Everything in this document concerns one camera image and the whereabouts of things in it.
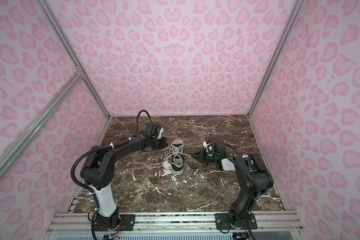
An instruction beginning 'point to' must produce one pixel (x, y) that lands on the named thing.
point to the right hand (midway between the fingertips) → (193, 154)
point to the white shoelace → (176, 151)
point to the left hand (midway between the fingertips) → (169, 141)
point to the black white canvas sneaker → (177, 170)
